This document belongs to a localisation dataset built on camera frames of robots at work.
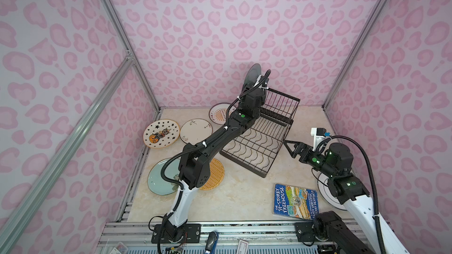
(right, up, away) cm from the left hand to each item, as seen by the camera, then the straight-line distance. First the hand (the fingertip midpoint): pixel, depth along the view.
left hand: (251, 82), depth 81 cm
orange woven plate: (-16, -44, +8) cm, 48 cm away
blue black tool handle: (-17, -65, -14) cm, 68 cm away
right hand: (+14, -27, -12) cm, 32 cm away
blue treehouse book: (+20, -54, -2) cm, 58 cm away
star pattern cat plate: (-52, -25, +25) cm, 63 cm away
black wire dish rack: (+5, -33, +16) cm, 37 cm away
